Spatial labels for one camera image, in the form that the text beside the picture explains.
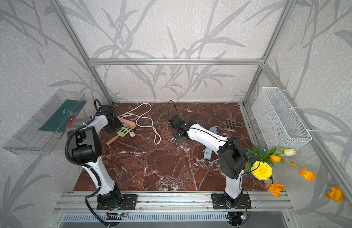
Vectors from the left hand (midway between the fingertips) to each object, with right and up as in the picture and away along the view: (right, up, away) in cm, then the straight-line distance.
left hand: (118, 124), depth 100 cm
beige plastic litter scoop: (+82, -1, +5) cm, 82 cm away
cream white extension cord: (+13, +7, +12) cm, 19 cm away
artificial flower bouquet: (+80, -13, -42) cm, 91 cm away
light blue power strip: (+62, -16, -11) cm, 65 cm away
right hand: (+46, -5, -10) cm, 47 cm away
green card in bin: (-13, +5, -32) cm, 35 cm away
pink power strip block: (+8, 0, +2) cm, 9 cm away
